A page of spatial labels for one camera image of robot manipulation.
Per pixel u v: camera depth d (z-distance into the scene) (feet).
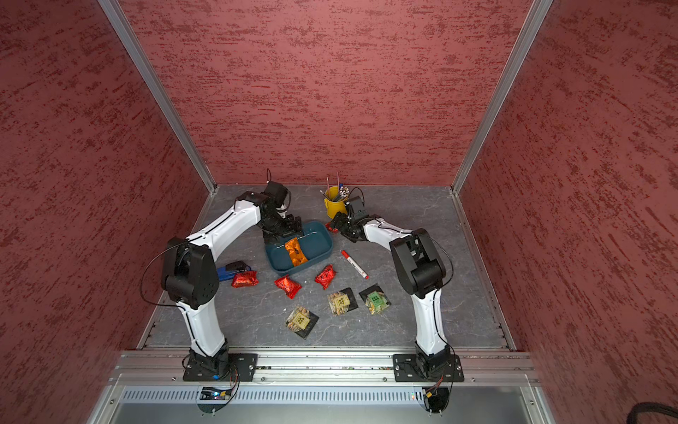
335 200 3.38
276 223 2.55
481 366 2.50
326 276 2.94
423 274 1.80
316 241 3.31
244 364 2.44
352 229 2.60
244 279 2.88
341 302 2.86
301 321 2.72
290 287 2.86
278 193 2.48
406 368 2.42
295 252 3.18
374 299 2.87
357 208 2.68
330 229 3.34
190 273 1.62
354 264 3.11
